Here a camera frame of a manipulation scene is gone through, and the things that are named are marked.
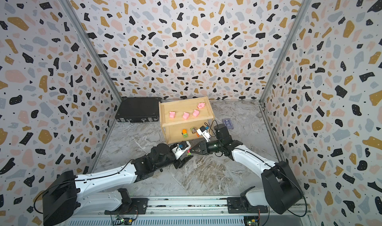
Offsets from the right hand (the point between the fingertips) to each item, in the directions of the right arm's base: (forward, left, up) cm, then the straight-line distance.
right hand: (193, 152), depth 76 cm
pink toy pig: (+19, +12, +7) cm, 24 cm away
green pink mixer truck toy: (-1, +2, +1) cm, 2 cm away
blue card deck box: (+30, -22, -15) cm, 40 cm away
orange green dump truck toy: (+7, -2, +6) cm, 9 cm away
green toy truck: (+21, +1, -10) cm, 23 cm away
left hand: (+1, +1, +1) cm, 1 cm away
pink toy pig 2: (+19, +5, +7) cm, 21 cm away
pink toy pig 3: (+21, -1, +7) cm, 22 cm away
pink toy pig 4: (+26, -4, +7) cm, 27 cm away
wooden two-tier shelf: (+18, +8, +5) cm, 20 cm away
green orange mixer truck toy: (+19, +7, -11) cm, 23 cm away
